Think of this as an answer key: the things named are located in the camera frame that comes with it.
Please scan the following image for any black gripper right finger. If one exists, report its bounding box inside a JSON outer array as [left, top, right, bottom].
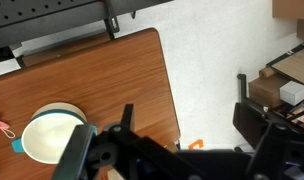
[[233, 102, 304, 180]]

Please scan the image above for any small white box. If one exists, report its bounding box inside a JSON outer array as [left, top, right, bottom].
[[279, 80, 304, 107]]

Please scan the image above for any cardboard tube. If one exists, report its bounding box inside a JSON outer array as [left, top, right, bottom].
[[259, 67, 277, 80]]

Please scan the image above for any black perforated breadboard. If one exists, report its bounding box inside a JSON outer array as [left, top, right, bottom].
[[0, 0, 108, 34]]

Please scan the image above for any black metal cart frame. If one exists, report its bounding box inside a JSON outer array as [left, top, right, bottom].
[[236, 73, 286, 121]]

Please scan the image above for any cream bowl teal rim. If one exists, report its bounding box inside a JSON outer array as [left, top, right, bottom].
[[10, 101, 99, 165]]

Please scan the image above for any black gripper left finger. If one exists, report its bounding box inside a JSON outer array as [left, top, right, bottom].
[[51, 103, 193, 180]]

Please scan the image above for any orange floor tape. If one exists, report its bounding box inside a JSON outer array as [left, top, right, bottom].
[[187, 138, 205, 151]]

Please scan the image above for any orange black bar clamp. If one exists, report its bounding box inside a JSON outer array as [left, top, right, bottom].
[[102, 0, 121, 40], [0, 45, 27, 70]]

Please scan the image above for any light wood panel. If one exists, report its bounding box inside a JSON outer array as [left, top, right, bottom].
[[265, 39, 304, 90]]

